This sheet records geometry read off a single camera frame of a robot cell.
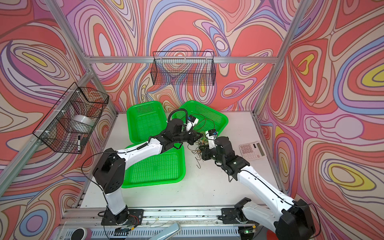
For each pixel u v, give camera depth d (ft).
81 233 2.15
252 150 3.14
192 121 2.44
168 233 2.14
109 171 1.55
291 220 1.26
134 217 2.39
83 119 2.42
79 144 2.36
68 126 2.45
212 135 2.23
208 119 3.70
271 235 2.30
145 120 3.77
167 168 2.96
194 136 2.41
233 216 2.41
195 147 2.76
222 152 1.92
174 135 2.20
